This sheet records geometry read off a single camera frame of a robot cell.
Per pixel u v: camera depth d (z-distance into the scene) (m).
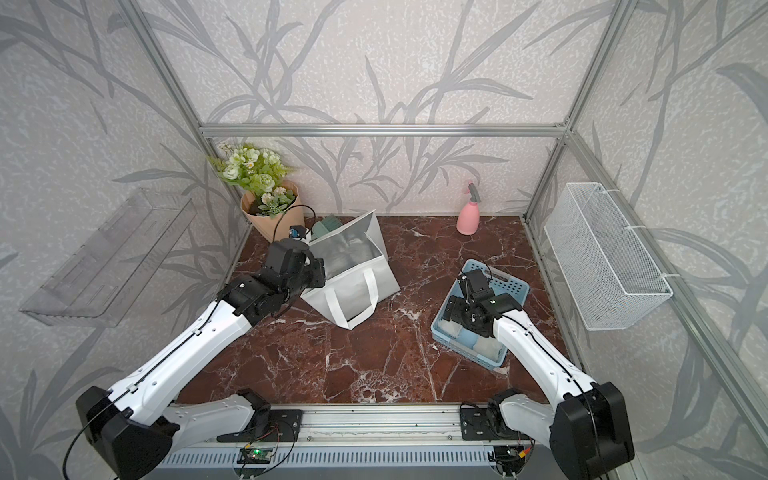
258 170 0.94
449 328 0.87
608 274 0.60
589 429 0.39
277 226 0.99
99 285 0.65
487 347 0.83
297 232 0.65
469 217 1.10
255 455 0.71
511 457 0.73
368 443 0.73
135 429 0.39
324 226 1.19
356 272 0.74
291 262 0.56
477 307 0.62
